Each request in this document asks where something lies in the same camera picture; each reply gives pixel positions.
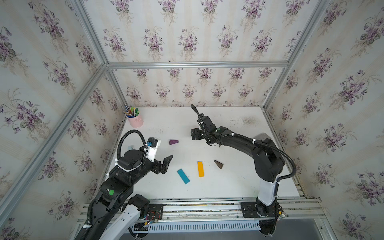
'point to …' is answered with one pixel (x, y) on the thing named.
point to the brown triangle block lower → (219, 164)
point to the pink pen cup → (136, 122)
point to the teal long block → (181, 174)
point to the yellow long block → (200, 168)
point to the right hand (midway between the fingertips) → (199, 132)
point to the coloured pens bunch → (130, 112)
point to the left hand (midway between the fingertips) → (164, 151)
